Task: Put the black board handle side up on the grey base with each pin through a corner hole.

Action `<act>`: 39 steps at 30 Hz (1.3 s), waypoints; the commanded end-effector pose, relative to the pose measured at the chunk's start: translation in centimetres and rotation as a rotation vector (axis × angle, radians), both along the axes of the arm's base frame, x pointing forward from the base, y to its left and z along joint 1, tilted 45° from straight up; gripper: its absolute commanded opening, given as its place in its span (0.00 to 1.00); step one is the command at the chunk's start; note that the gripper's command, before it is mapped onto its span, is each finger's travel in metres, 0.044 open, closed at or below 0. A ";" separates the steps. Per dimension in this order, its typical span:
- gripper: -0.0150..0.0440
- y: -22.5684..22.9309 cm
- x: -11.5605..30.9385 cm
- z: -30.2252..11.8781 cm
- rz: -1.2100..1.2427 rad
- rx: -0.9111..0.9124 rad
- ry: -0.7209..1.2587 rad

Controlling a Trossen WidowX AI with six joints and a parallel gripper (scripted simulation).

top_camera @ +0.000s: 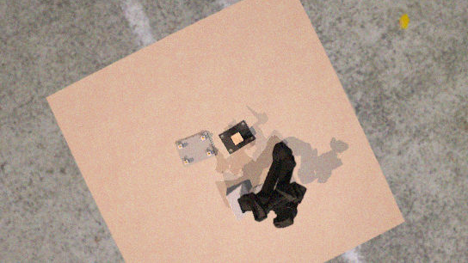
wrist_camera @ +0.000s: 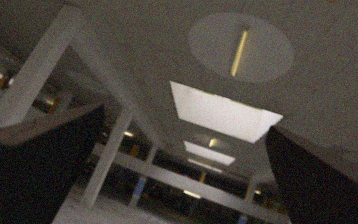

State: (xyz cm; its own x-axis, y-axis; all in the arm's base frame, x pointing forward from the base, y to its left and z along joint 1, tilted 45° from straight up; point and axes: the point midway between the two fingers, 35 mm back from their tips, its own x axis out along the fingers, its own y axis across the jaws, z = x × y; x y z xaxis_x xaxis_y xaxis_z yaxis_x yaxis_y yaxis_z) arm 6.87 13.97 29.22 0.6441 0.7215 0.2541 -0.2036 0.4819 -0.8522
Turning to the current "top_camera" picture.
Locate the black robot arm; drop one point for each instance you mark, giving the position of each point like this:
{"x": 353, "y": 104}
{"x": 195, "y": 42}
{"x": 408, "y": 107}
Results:
{"x": 281, "y": 170}

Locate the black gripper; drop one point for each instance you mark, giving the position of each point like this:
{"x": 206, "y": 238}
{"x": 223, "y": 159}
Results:
{"x": 279, "y": 202}

